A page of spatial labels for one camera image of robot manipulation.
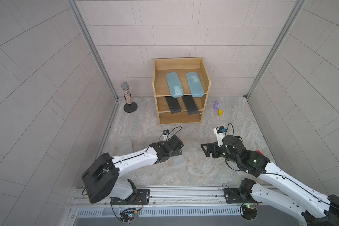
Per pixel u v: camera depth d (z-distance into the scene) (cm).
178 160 83
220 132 63
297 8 72
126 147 89
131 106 107
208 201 71
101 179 40
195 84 82
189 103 89
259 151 86
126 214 68
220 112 105
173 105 91
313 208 40
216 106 107
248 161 51
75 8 71
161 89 79
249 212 67
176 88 79
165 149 62
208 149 64
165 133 74
